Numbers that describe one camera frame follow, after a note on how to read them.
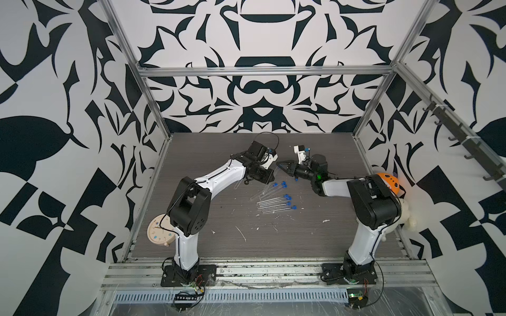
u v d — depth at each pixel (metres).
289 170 0.84
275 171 0.89
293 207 0.91
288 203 0.92
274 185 0.98
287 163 0.87
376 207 0.51
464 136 0.59
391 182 0.89
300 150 0.87
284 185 0.99
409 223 0.83
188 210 0.49
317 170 0.77
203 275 0.74
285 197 0.95
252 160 0.70
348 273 0.67
